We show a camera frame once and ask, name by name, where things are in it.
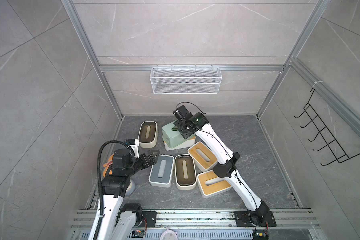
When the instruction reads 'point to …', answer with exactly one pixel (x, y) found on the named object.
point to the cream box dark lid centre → (185, 174)
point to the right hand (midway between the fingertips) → (178, 127)
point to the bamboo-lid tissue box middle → (202, 157)
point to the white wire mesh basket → (185, 80)
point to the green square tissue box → (173, 138)
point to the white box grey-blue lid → (161, 172)
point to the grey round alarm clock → (130, 189)
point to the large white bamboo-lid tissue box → (185, 144)
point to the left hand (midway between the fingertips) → (154, 152)
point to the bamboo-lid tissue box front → (211, 185)
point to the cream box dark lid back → (148, 134)
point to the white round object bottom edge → (168, 235)
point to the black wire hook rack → (327, 144)
